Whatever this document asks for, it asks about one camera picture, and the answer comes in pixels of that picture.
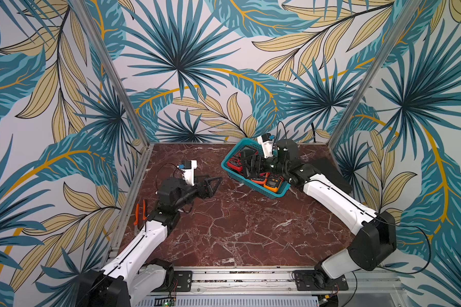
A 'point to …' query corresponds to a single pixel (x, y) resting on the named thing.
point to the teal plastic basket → (255, 185)
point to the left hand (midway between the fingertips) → (216, 180)
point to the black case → (330, 170)
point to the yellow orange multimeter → (273, 183)
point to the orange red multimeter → (262, 180)
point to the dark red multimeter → (235, 162)
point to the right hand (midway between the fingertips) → (246, 159)
